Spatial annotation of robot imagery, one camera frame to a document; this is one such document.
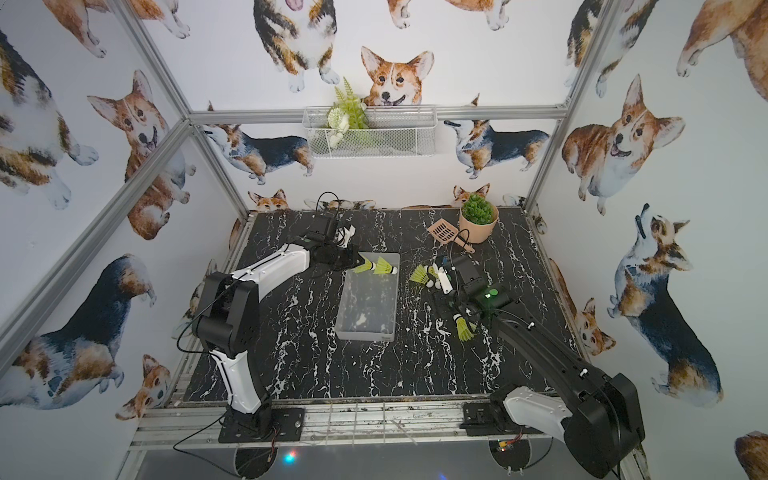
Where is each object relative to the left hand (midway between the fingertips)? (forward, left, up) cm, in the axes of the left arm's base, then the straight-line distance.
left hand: (369, 255), depth 94 cm
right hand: (-16, -20, +4) cm, 26 cm away
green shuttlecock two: (-2, +1, -3) cm, 4 cm away
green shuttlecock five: (-22, -28, -9) cm, 36 cm away
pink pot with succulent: (+15, -37, +1) cm, 39 cm away
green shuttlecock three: (-3, -16, -8) cm, 18 cm away
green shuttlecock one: (+1, -4, -8) cm, 9 cm away
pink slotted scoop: (+18, -28, -11) cm, 35 cm away
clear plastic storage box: (-11, +1, -11) cm, 16 cm away
